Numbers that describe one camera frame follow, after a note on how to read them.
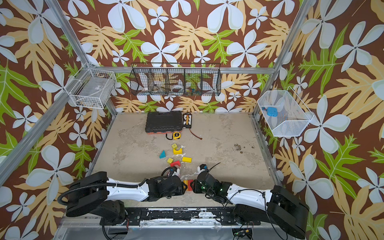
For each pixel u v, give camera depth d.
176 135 1.04
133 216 0.75
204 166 0.78
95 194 0.43
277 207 0.42
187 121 1.14
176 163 0.91
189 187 0.82
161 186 0.64
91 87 0.86
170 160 0.93
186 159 0.96
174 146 0.98
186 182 0.83
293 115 0.78
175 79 0.98
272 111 0.86
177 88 0.99
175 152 0.96
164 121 1.11
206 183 0.63
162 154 0.98
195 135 1.07
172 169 0.76
